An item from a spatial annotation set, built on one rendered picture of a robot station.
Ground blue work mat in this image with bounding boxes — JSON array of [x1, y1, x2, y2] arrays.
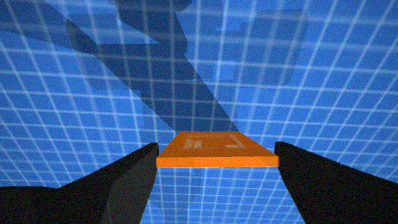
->
[[0, 0, 398, 224]]

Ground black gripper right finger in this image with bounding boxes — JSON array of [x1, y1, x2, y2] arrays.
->
[[274, 141, 398, 224]]

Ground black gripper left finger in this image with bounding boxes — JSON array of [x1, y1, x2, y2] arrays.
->
[[0, 143, 159, 224]]

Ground orange plate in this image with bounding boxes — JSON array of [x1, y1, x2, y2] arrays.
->
[[156, 131, 279, 168]]

